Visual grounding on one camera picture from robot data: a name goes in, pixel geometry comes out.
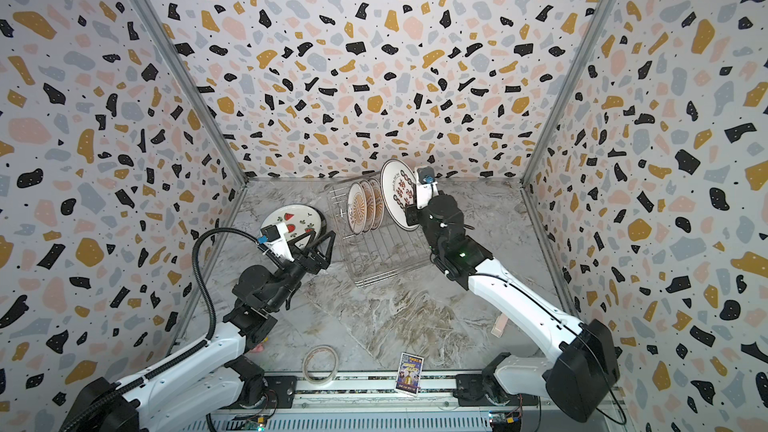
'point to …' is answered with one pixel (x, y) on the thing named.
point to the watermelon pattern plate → (297, 220)
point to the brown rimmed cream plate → (315, 221)
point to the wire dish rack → (379, 252)
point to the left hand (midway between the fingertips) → (324, 230)
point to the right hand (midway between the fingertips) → (411, 180)
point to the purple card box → (409, 373)
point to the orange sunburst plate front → (357, 209)
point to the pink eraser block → (499, 325)
